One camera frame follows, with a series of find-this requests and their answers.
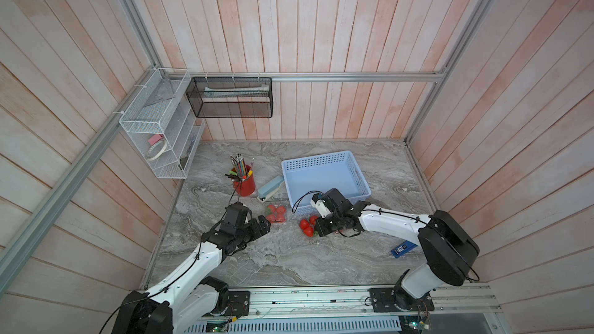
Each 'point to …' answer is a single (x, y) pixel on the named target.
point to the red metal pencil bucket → (246, 188)
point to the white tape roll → (152, 158)
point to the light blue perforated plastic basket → (311, 175)
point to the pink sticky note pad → (155, 138)
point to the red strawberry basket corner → (304, 224)
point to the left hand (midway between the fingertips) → (262, 231)
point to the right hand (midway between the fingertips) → (314, 226)
